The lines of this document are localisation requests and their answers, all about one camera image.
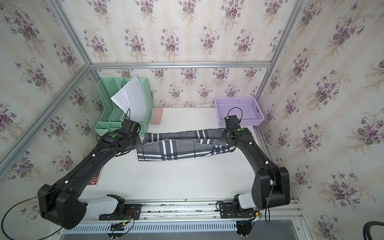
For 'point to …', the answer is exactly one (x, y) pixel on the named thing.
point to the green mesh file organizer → (111, 114)
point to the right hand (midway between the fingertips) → (229, 138)
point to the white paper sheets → (131, 98)
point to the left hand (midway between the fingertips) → (138, 144)
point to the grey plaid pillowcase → (183, 144)
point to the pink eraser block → (157, 115)
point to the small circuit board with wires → (119, 226)
